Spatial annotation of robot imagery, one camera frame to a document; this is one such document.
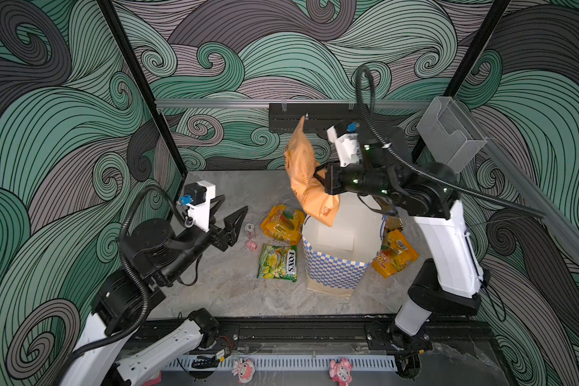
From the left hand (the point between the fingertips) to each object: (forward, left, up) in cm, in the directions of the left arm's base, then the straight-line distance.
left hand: (235, 201), depth 52 cm
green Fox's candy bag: (+4, -10, -41) cm, 43 cm away
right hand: (+7, -18, +2) cm, 19 cm away
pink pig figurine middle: (-28, -1, -41) cm, 50 cm away
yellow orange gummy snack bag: (+18, -12, -38) cm, 43 cm away
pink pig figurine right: (-28, -28, -40) cm, 56 cm away
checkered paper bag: (+6, -32, -41) cm, 53 cm away
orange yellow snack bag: (+5, -52, -37) cm, 64 cm away
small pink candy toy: (+12, +2, -43) cm, 44 cm away
